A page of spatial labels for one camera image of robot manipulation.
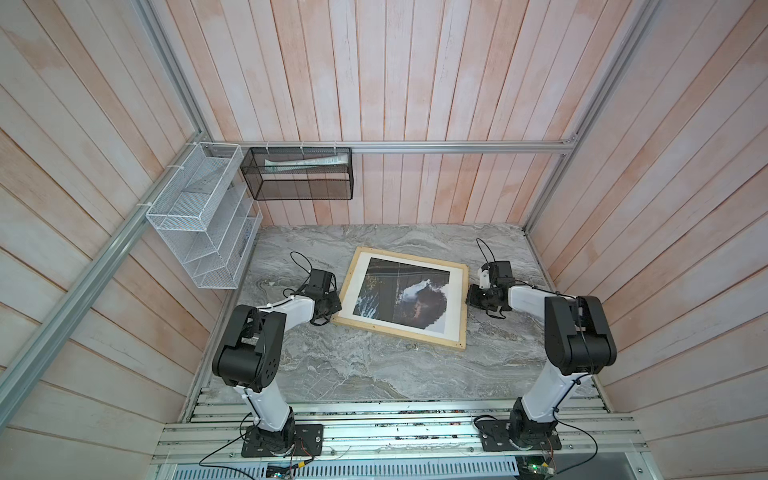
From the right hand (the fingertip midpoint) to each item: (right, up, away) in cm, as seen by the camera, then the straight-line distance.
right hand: (467, 296), depth 101 cm
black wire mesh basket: (-55, +39, -10) cm, 69 cm away
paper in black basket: (-63, +41, -11) cm, 76 cm away
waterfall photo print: (-22, +1, 0) cm, 22 cm away
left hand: (-45, -4, -3) cm, 46 cm away
